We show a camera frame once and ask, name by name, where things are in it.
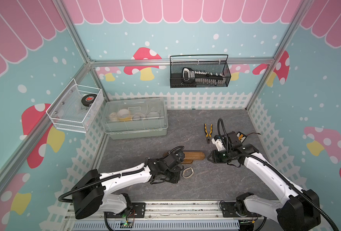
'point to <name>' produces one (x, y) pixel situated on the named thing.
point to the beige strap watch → (186, 177)
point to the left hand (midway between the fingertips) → (177, 181)
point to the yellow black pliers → (208, 136)
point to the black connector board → (241, 136)
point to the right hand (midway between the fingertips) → (209, 157)
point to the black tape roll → (88, 99)
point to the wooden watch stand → (190, 156)
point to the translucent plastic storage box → (135, 118)
